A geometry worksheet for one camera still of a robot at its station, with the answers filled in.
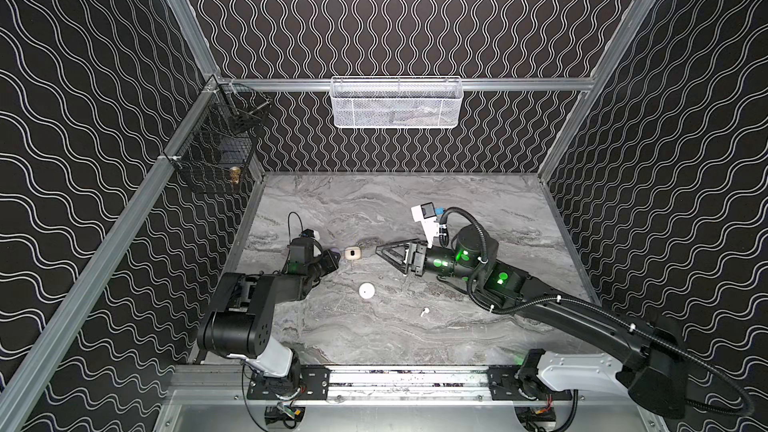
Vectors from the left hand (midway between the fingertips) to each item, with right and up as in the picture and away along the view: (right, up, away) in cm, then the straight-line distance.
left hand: (348, 257), depth 94 cm
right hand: (+11, +7, -32) cm, 34 cm away
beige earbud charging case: (+1, +1, +1) cm, 2 cm away
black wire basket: (-41, +32, -1) cm, 52 cm away
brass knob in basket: (-30, +25, -12) cm, 41 cm away
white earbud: (+24, -14, -9) cm, 29 cm away
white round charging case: (+6, -9, -6) cm, 12 cm away
